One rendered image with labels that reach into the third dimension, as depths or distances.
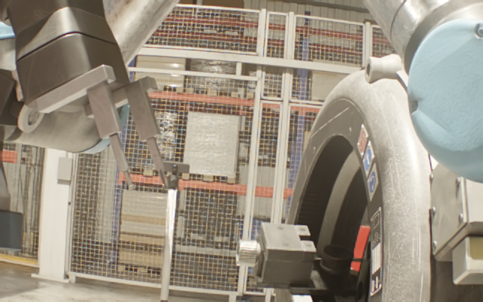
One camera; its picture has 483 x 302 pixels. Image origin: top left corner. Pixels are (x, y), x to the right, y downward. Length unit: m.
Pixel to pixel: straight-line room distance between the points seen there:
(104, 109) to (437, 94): 0.18
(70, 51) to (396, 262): 0.50
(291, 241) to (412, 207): 0.42
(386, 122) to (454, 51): 0.51
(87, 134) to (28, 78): 0.74
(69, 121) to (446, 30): 0.79
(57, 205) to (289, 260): 7.35
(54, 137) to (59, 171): 7.28
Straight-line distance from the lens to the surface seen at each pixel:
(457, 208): 0.74
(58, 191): 8.50
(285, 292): 1.28
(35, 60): 0.43
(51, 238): 8.51
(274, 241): 1.22
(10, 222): 1.12
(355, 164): 1.25
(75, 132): 1.16
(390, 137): 0.91
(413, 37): 0.47
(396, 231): 0.84
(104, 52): 0.46
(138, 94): 0.47
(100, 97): 0.42
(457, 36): 0.43
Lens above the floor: 0.71
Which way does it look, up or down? 6 degrees up
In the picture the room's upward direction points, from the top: 5 degrees clockwise
